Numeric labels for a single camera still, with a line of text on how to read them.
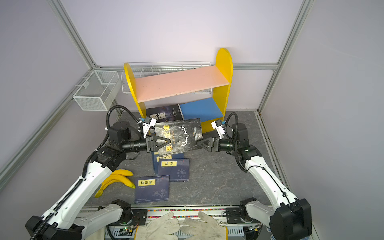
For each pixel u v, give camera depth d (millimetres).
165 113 916
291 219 381
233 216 738
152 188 820
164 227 708
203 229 709
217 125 667
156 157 913
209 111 979
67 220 396
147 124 604
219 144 633
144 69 930
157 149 602
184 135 667
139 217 736
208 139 641
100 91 1002
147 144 567
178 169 873
